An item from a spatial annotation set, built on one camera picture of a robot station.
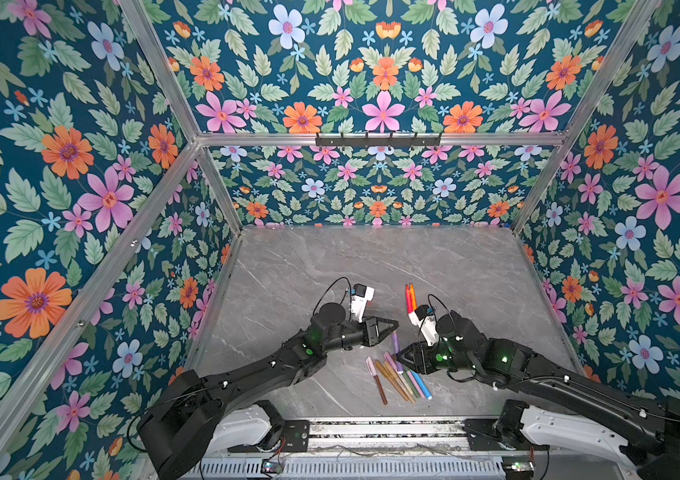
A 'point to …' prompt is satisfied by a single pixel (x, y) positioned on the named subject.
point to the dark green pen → (410, 382)
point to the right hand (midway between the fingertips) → (398, 357)
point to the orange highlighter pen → (413, 295)
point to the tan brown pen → (397, 379)
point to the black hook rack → (378, 140)
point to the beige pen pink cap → (401, 379)
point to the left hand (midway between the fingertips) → (402, 324)
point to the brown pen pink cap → (373, 371)
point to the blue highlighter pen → (422, 385)
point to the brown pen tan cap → (406, 399)
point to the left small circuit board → (271, 467)
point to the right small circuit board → (518, 467)
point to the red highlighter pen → (409, 299)
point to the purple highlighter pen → (396, 349)
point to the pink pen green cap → (416, 384)
